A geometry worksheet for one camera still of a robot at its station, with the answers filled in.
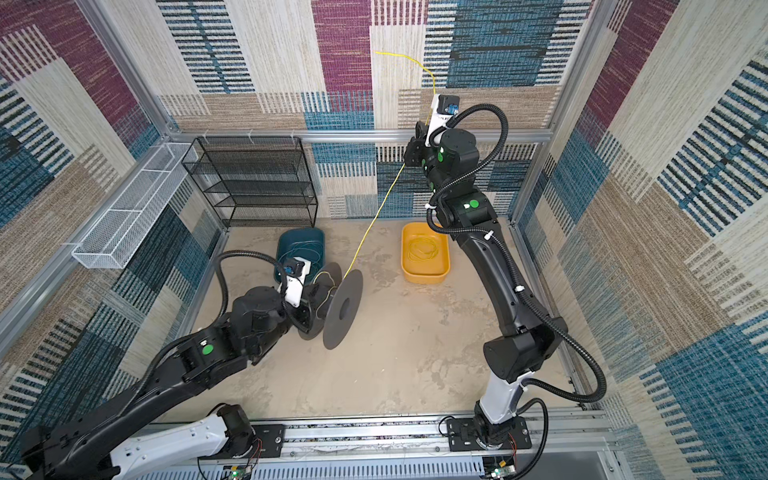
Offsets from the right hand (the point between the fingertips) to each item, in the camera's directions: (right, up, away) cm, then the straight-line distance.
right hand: (420, 125), depth 65 cm
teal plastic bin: (-39, -21, +45) cm, 63 cm away
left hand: (-22, -34, +3) cm, 41 cm away
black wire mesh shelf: (-55, -2, +46) cm, 72 cm away
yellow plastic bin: (+7, -34, +37) cm, 50 cm away
